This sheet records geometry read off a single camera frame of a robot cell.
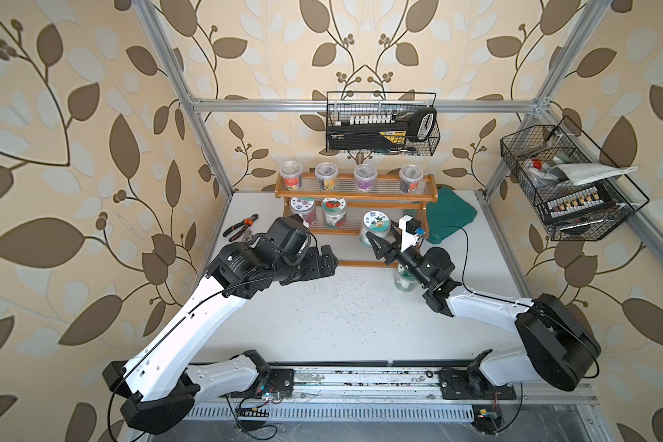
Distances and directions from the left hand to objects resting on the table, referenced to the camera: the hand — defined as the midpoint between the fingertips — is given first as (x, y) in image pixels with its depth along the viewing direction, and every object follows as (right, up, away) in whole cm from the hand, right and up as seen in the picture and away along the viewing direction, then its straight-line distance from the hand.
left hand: (325, 264), depth 64 cm
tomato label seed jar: (+1, +13, +21) cm, 25 cm away
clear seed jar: (-11, +25, +15) cm, 31 cm away
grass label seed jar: (+23, -8, +22) cm, 33 cm away
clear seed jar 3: (+10, +23, +14) cm, 29 cm away
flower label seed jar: (-7, +14, +21) cm, 26 cm away
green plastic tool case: (+45, +12, +44) cm, 64 cm away
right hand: (+14, +8, +14) cm, 22 cm away
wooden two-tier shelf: (+17, +17, +16) cm, 29 cm away
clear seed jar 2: (-1, +24, +15) cm, 28 cm away
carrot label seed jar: (+13, +10, +12) cm, 20 cm away
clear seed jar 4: (+23, +23, +13) cm, 35 cm away
